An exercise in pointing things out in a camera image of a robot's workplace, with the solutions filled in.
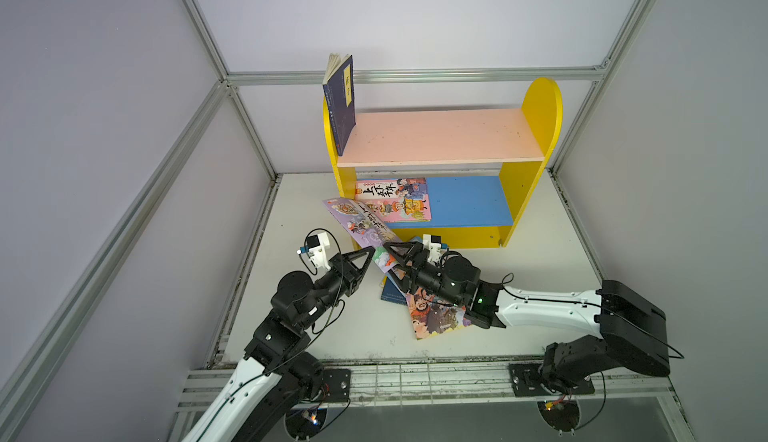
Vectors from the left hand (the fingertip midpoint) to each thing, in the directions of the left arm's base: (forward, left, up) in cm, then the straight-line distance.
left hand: (372, 243), depth 64 cm
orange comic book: (-7, -15, -28) cm, 32 cm away
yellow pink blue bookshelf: (+52, -38, -27) cm, 70 cm away
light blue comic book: (+5, -11, -7) cm, 13 cm away
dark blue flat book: (0, -3, -29) cm, 29 cm away
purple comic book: (+7, +3, -3) cm, 8 cm away
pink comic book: (+25, -5, -16) cm, 30 cm away
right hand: (0, -2, -4) cm, 5 cm away
